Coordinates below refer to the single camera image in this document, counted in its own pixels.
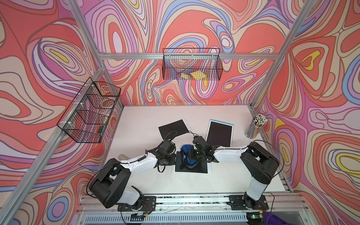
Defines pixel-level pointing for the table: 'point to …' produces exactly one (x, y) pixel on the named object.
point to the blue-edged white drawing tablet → (220, 133)
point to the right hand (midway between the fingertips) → (188, 158)
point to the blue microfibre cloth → (187, 161)
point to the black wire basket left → (85, 119)
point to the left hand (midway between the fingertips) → (175, 161)
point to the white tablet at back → (174, 129)
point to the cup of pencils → (257, 123)
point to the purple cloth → (271, 219)
